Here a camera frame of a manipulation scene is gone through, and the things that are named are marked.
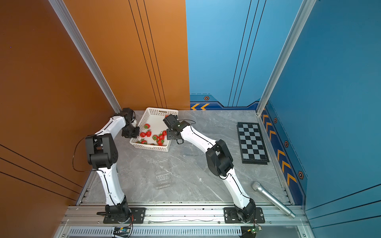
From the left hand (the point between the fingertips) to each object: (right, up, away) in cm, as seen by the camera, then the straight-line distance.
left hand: (135, 134), depth 101 cm
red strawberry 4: (+17, -5, -2) cm, 18 cm away
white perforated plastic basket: (+10, +2, +7) cm, 12 cm away
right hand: (+27, 0, -5) cm, 27 cm away
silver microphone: (+74, -27, -22) cm, 82 cm away
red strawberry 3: (+4, 0, +2) cm, 4 cm away
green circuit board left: (+6, -46, -29) cm, 54 cm away
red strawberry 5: (+13, -2, +1) cm, 13 cm away
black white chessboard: (+78, -9, -7) cm, 79 cm away
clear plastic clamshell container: (+22, -21, -11) cm, 32 cm away
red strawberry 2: (+8, 0, +3) cm, 8 cm away
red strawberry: (+5, +5, +8) cm, 11 cm away
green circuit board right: (+67, -44, -31) cm, 86 cm away
